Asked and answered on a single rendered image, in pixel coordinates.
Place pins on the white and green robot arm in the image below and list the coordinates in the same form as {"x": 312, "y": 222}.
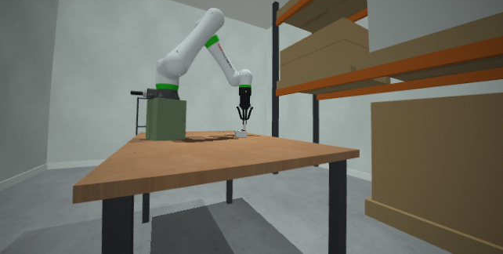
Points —
{"x": 178, "y": 61}

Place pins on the white power strip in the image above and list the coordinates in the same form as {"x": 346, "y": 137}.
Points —
{"x": 240, "y": 133}

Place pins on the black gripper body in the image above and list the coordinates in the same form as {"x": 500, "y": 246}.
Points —
{"x": 244, "y": 100}

